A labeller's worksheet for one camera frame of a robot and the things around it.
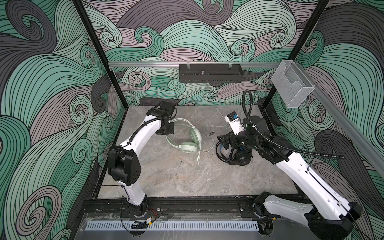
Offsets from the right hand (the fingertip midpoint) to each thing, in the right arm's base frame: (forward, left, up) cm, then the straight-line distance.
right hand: (226, 132), depth 69 cm
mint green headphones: (-1, +18, -12) cm, 22 cm away
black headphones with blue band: (-2, -10, -22) cm, 25 cm away
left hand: (+10, +30, -13) cm, 34 cm away
